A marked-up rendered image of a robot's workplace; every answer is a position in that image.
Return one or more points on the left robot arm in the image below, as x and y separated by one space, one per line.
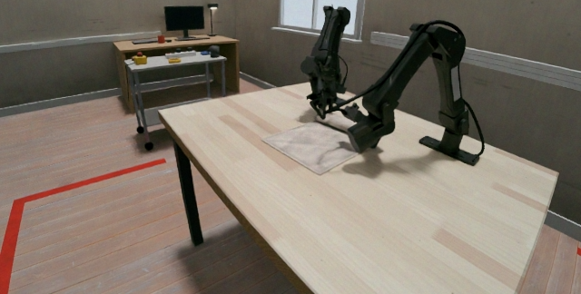
453 115

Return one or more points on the beige cloth towel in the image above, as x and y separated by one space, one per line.
319 146

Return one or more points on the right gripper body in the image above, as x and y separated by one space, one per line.
318 92

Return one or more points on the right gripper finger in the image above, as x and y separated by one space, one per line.
329 103
322 101

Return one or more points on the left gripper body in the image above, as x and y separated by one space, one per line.
356 115

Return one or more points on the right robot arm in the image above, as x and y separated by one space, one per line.
328 61

